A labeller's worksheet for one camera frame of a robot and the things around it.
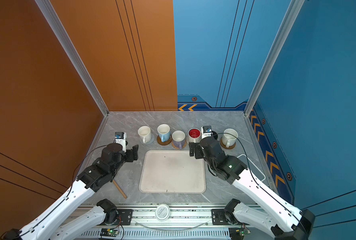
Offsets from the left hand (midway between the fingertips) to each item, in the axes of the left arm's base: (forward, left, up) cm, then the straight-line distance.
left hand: (131, 144), depth 76 cm
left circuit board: (-35, +8, -24) cm, 43 cm away
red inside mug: (+19, -34, -17) cm, 43 cm away
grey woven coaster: (+18, -6, -19) cm, 27 cm away
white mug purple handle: (+17, -24, -18) cm, 34 cm away
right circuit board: (-35, -53, -22) cm, 67 cm away
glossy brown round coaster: (+15, -14, -21) cm, 29 cm away
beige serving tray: (-5, -20, -22) cm, 30 cm away
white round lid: (-28, -17, -16) cm, 36 cm away
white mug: (+16, -2, -12) cm, 20 cm away
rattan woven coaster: (+11, -23, -21) cm, 33 cm away
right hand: (-1, -33, +3) cm, 34 cm away
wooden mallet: (-15, +8, -22) cm, 28 cm away
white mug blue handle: (+17, -14, -11) cm, 25 cm away
